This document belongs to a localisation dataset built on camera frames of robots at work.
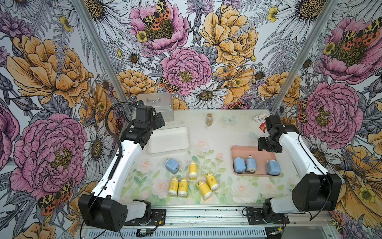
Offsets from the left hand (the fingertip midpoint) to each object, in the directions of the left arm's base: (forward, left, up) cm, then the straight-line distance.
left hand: (152, 124), depth 78 cm
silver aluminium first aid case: (+31, +1, -13) cm, 34 cm away
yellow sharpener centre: (-18, -21, -19) cm, 33 cm away
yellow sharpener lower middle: (-28, -27, -20) cm, 43 cm away
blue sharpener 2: (-14, -9, -19) cm, 26 cm away
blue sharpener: (-16, -65, -19) cm, 69 cm away
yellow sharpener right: (-23, -30, -19) cm, 43 cm away
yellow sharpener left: (-26, -16, -19) cm, 36 cm away
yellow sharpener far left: (-26, -11, -19) cm, 34 cm away
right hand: (-10, -60, -12) cm, 62 cm away
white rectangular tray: (+9, -2, -28) cm, 30 cm away
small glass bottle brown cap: (+23, -33, -23) cm, 46 cm away
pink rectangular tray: (-7, -63, -25) cm, 69 cm away
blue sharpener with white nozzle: (-14, -53, -19) cm, 58 cm away
